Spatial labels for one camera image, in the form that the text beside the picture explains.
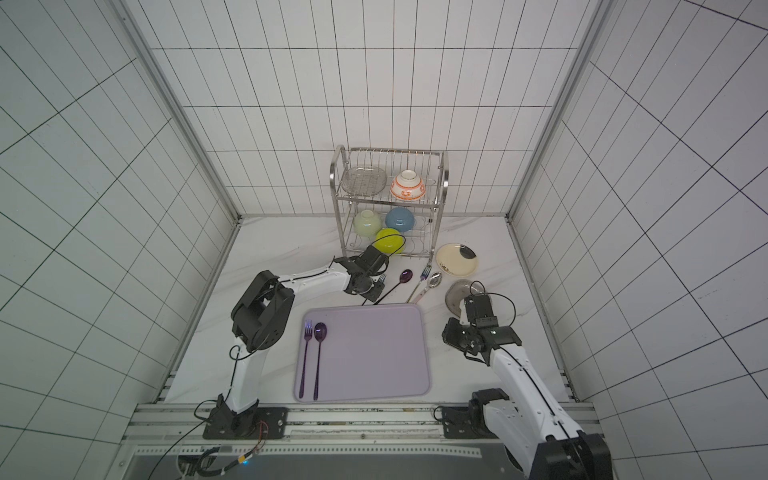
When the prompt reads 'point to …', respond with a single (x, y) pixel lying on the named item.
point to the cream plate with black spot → (456, 259)
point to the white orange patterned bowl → (407, 186)
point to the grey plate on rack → (364, 181)
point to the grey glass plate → (458, 291)
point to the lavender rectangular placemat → (368, 351)
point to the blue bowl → (400, 218)
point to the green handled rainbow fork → (424, 275)
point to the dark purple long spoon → (404, 277)
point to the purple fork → (308, 332)
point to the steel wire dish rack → (388, 198)
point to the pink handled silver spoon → (433, 282)
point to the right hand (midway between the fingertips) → (436, 331)
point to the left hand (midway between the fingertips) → (368, 293)
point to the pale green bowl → (367, 223)
